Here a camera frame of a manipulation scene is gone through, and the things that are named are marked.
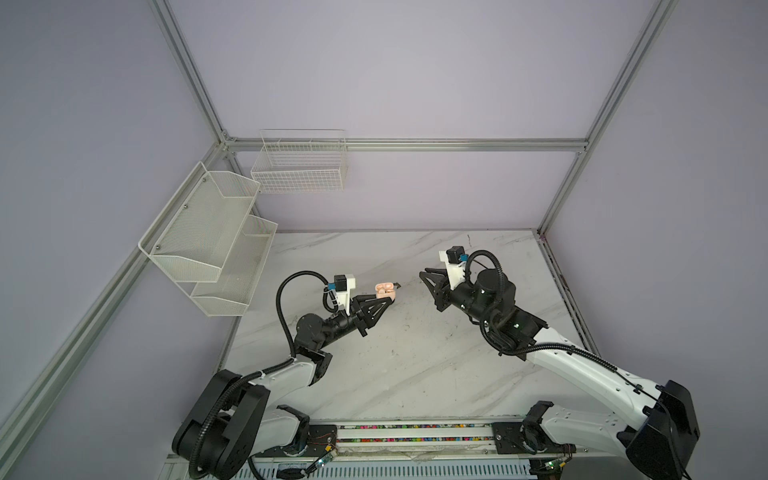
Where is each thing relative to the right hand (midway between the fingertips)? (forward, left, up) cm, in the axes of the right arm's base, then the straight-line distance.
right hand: (418, 276), depth 71 cm
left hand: (-4, +7, -5) cm, 10 cm away
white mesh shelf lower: (+7, +55, -17) cm, 58 cm away
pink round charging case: (-3, +8, -2) cm, 9 cm away
